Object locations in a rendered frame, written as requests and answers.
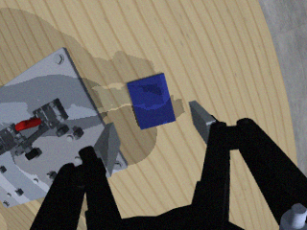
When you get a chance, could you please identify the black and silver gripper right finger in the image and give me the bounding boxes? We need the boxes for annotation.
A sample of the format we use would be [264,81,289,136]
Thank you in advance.
[182,101,307,230]

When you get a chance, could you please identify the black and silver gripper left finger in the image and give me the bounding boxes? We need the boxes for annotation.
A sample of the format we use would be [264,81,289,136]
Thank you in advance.
[30,123,122,230]

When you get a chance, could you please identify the blue rectangular block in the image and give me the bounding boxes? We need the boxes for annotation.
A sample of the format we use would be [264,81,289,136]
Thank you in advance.
[127,73,176,130]

